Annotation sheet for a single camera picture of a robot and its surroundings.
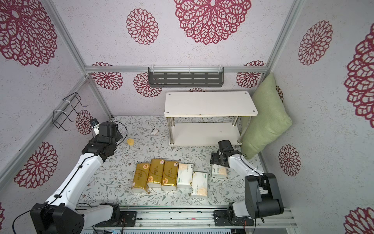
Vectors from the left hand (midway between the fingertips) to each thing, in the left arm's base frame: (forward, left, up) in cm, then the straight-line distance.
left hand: (106, 136), depth 78 cm
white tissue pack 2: (-12, -62, -19) cm, 66 cm away
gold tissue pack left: (-17, -17, -17) cm, 30 cm away
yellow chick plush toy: (+11, -3, -23) cm, 26 cm away
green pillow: (+3, -86, +7) cm, 86 cm away
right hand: (-3, -63, -20) cm, 66 cm away
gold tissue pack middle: (-14, -25, -17) cm, 34 cm away
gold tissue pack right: (-15, -34, -17) cm, 41 cm away
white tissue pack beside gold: (-14, -42, -19) cm, 49 cm away
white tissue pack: (-20, -50, -18) cm, 57 cm away
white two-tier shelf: (+36, -57, -26) cm, 72 cm away
